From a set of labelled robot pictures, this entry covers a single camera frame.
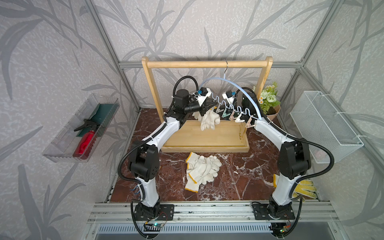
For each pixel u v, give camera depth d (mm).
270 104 845
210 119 869
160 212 724
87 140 598
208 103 747
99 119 707
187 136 1044
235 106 756
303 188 807
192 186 820
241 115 643
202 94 666
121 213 752
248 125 612
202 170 826
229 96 736
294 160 490
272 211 658
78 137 638
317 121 654
